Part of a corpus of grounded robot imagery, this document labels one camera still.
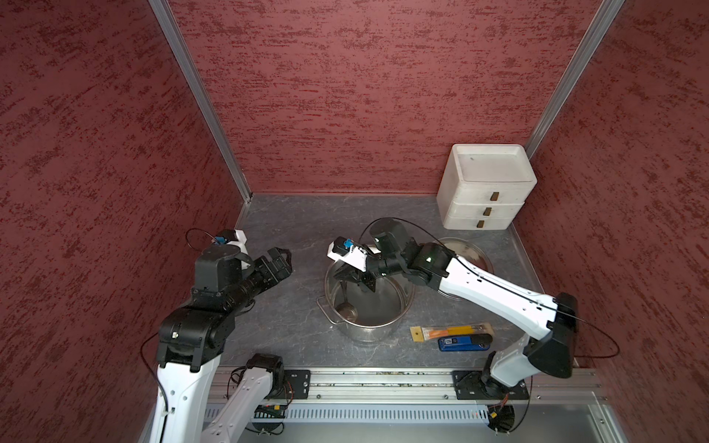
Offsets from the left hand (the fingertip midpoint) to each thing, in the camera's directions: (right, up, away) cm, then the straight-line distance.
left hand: (275, 267), depth 63 cm
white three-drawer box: (+62, +23, +29) cm, 72 cm away
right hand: (+14, -3, +4) cm, 15 cm away
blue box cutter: (+52, -27, +20) cm, 62 cm away
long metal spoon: (+16, -16, +17) cm, 28 cm away
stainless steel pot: (+27, -20, +27) cm, 43 cm away
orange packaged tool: (+38, -24, +20) cm, 50 cm away
